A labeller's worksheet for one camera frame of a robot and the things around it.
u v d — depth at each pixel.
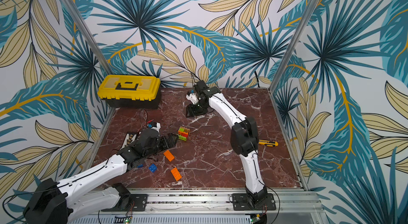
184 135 0.95
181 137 0.92
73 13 0.78
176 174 0.82
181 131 0.95
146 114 1.04
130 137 0.93
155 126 0.75
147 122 1.00
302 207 0.74
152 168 0.82
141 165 0.61
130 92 0.96
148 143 0.62
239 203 0.73
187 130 0.96
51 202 0.39
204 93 0.68
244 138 0.56
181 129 0.95
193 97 0.85
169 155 0.88
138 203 0.73
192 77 1.15
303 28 0.85
